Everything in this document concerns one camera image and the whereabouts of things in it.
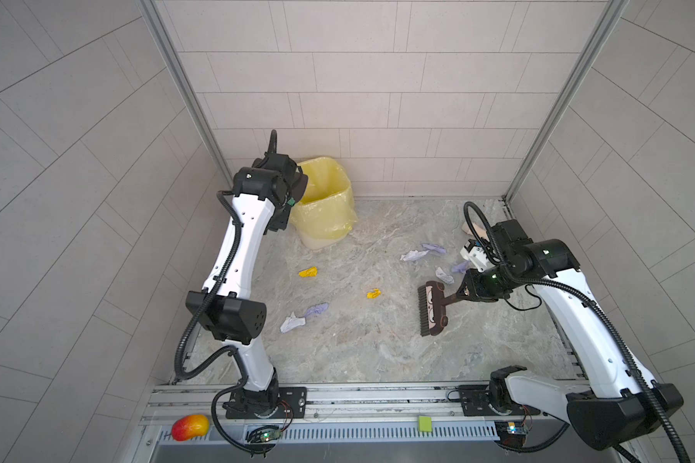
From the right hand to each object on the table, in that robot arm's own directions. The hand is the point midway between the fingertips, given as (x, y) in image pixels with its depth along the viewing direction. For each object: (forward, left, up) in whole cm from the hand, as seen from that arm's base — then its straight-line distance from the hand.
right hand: (458, 293), depth 69 cm
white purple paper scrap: (+3, +44, -17) cm, 47 cm away
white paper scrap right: (+17, -3, -19) cm, 26 cm away
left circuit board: (-23, +48, -17) cm, 56 cm away
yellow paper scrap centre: (+11, +19, -19) cm, 29 cm away
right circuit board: (-26, -10, -22) cm, 35 cm away
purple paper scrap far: (+27, -4, -18) cm, 32 cm away
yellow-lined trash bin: (+27, +33, +4) cm, 43 cm away
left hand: (+21, +46, +8) cm, 51 cm away
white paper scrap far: (+25, +4, -19) cm, 31 cm away
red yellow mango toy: (-21, +65, -15) cm, 70 cm away
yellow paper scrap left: (+19, +40, -17) cm, 47 cm away
